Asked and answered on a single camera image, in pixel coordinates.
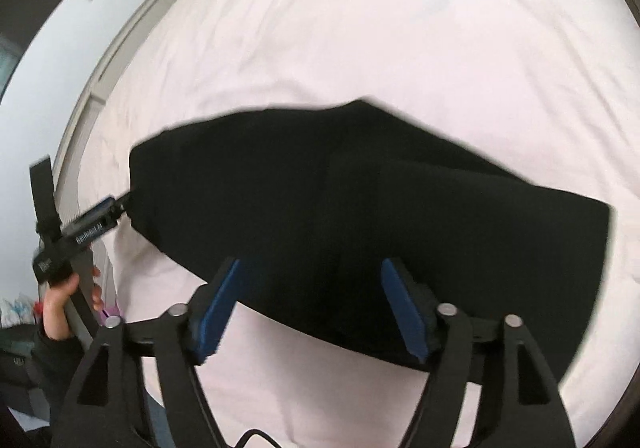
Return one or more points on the black pants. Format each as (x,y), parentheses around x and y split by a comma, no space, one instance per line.
(318,199)

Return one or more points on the person left hand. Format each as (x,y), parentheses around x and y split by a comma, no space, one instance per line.
(54,322)

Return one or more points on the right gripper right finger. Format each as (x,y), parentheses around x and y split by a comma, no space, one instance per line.
(520,403)

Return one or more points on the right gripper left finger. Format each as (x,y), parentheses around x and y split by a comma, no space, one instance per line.
(104,406)

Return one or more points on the white louvered cabinet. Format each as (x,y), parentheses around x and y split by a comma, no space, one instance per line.
(93,98)

